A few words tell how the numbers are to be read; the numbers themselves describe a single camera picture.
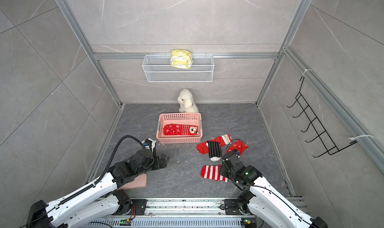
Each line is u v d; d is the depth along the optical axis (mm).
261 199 497
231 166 607
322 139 633
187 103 953
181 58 858
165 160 707
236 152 888
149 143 700
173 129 1015
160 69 1007
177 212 730
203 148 951
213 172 837
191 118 1072
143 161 589
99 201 571
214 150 927
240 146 929
